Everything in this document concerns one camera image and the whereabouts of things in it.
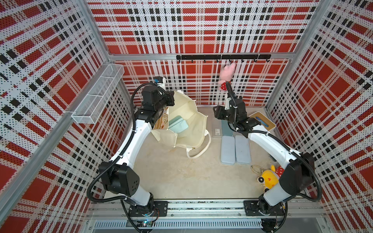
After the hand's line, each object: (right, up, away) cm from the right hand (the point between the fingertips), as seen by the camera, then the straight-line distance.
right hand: (219, 107), depth 81 cm
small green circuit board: (-37, -57, -12) cm, 70 cm away
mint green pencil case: (-25, -15, +17) cm, 33 cm away
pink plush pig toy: (+7, +22, +11) cm, 26 cm away
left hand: (-24, +8, -5) cm, 26 cm away
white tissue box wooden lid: (+39, -9, +23) cm, 46 cm away
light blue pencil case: (+8, -29, +11) cm, 33 cm away
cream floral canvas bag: (-20, +3, +23) cm, 31 cm away
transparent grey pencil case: (+2, -13, +24) cm, 27 cm away
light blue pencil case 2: (+17, -27, +12) cm, 34 cm away
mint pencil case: (-26, -9, +17) cm, 32 cm away
